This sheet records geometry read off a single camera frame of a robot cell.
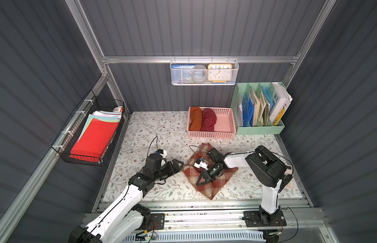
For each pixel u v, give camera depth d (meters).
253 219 0.73
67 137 0.62
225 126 1.12
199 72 0.89
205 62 0.89
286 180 0.81
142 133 1.09
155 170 0.62
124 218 0.58
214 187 0.79
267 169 0.52
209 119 1.08
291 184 0.84
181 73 0.84
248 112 0.99
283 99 0.94
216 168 0.80
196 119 1.09
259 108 0.96
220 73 0.88
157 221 0.74
